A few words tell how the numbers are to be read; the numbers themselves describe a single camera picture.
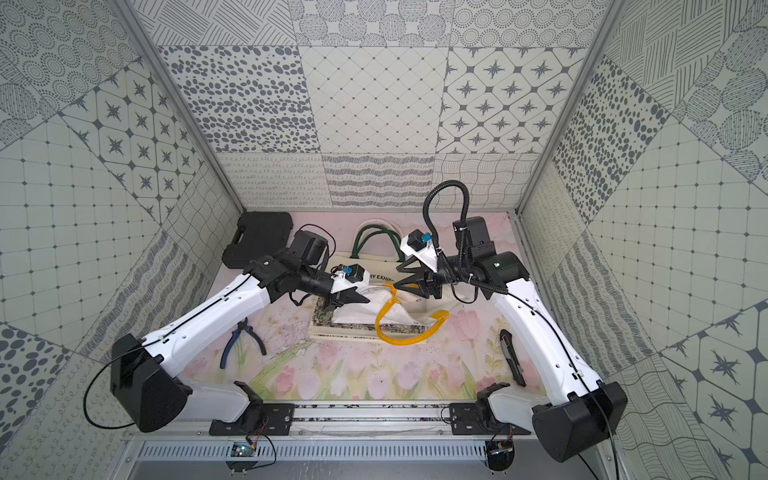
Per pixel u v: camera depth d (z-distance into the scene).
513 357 0.84
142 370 0.39
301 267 0.59
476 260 0.54
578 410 0.37
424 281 0.58
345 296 0.65
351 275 0.60
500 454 0.72
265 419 0.73
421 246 0.56
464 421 0.73
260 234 1.07
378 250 1.07
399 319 0.69
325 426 0.73
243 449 0.72
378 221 1.15
